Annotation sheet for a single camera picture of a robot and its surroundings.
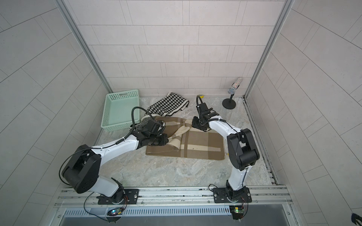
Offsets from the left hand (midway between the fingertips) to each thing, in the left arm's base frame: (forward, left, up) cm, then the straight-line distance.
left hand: (171, 139), depth 87 cm
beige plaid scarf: (+1, -9, -4) cm, 10 cm away
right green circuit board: (-36, -35, -5) cm, 50 cm away
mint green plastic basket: (+27, +46, -9) cm, 54 cm away
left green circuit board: (-36, +23, -3) cm, 43 cm away
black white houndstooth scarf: (+34, +5, -4) cm, 34 cm away
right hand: (+11, -14, +1) cm, 18 cm away
